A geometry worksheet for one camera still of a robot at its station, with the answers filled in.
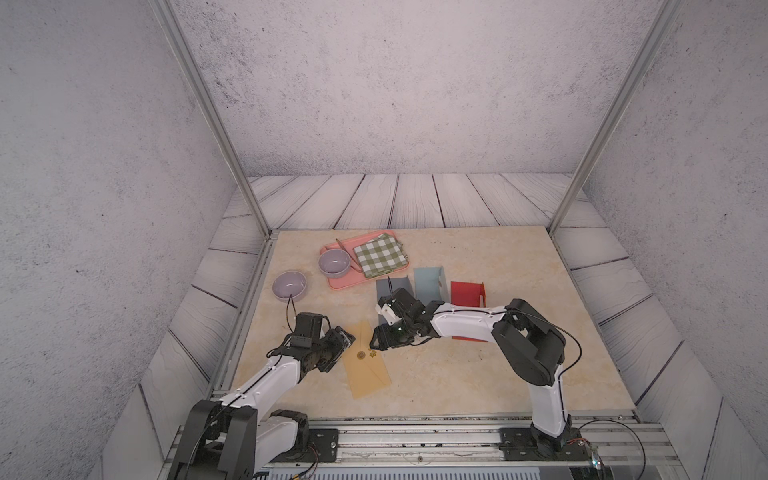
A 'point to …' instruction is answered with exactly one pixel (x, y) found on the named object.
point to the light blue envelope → (431, 285)
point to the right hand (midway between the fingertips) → (377, 346)
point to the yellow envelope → (365, 367)
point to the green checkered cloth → (380, 255)
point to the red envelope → (468, 294)
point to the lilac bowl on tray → (334, 263)
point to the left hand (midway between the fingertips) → (353, 346)
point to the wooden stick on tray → (351, 258)
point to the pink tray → (354, 276)
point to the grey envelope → (396, 283)
